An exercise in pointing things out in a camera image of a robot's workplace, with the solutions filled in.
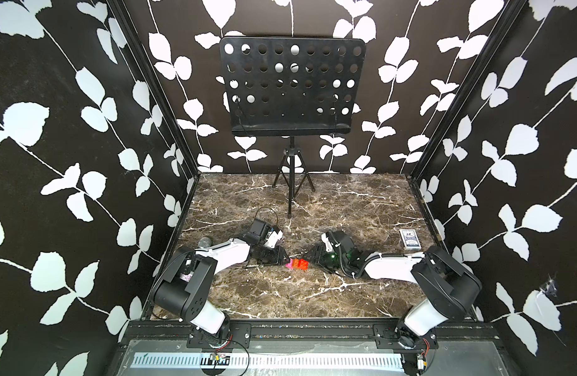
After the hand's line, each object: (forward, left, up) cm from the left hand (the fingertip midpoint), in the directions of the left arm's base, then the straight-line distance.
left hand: (287, 257), depth 89 cm
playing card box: (+6, -51, -1) cm, 52 cm away
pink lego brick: (-3, -1, -1) cm, 3 cm away
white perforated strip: (-32, +22, -6) cm, 39 cm away
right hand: (-2, -6, +3) cm, 7 cm away
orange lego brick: (-3, -3, 0) cm, 4 cm away
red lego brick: (-3, -6, +1) cm, 7 cm away
